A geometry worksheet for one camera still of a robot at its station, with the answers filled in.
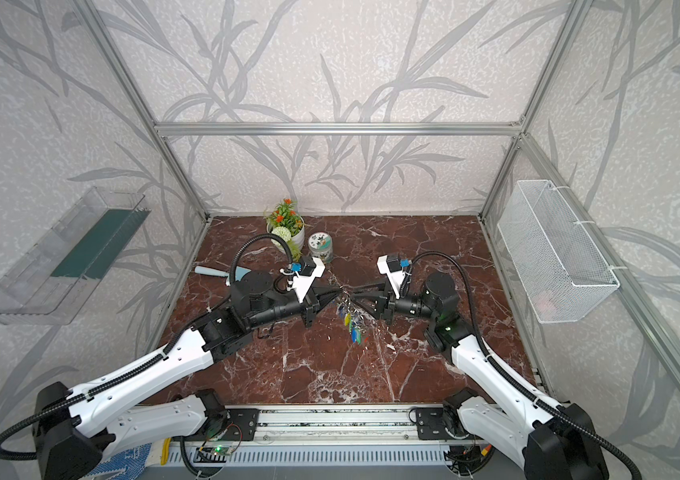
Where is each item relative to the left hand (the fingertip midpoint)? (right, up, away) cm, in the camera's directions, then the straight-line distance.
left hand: (343, 285), depth 65 cm
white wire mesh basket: (+46, +4, -3) cm, 46 cm away
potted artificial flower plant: (-21, +16, +34) cm, 43 cm away
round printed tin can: (-10, +8, +36) cm, 38 cm away
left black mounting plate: (-26, -36, +8) cm, 45 cm away
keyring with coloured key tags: (+2, -7, 0) cm, 7 cm away
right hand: (+3, -1, +2) cm, 4 cm away
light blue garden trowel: (-39, -1, +39) cm, 55 cm away
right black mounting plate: (+21, -36, +8) cm, 42 cm away
